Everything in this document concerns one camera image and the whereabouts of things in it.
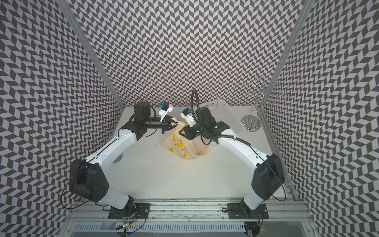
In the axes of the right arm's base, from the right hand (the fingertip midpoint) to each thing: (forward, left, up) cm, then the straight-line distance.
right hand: (182, 134), depth 77 cm
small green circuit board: (-38, +26, -18) cm, 49 cm away
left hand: (+2, 0, +6) cm, 6 cm away
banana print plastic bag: (-6, 0, -2) cm, 7 cm away
